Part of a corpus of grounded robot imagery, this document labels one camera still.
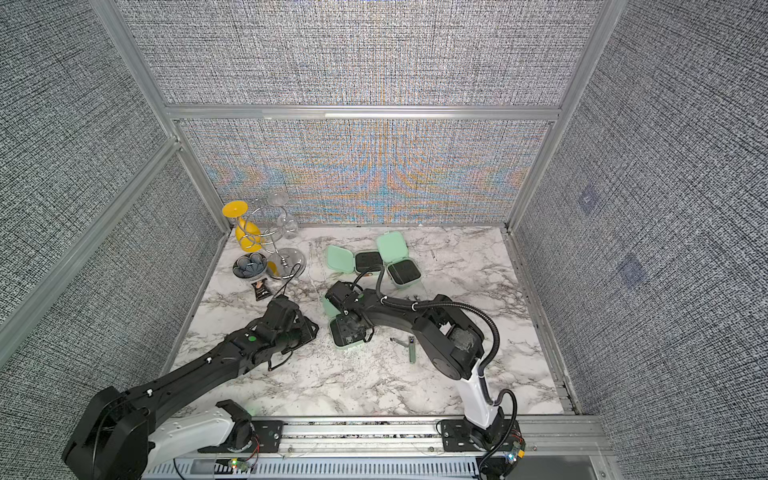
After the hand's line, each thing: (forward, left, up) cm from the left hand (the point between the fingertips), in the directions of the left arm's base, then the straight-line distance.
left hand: (322, 327), depth 84 cm
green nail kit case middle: (+29, -4, -5) cm, 30 cm away
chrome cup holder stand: (+31, +20, +9) cm, 38 cm away
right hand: (+5, -7, -6) cm, 10 cm away
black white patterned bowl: (+27, +29, -6) cm, 40 cm away
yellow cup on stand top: (+32, +26, +17) cm, 44 cm away
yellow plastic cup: (+30, +26, +6) cm, 40 cm away
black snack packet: (+17, +23, -7) cm, 30 cm away
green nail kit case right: (+24, -25, -6) cm, 35 cm away
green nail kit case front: (+8, -2, -6) cm, 11 cm away
